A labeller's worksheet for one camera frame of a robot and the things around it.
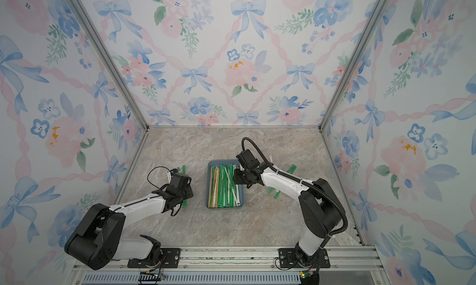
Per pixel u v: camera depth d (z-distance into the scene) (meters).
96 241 0.42
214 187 0.93
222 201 0.88
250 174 0.67
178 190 0.70
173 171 0.82
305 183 0.49
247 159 0.69
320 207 0.46
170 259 0.73
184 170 1.00
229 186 0.93
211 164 1.00
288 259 0.73
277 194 0.93
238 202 0.87
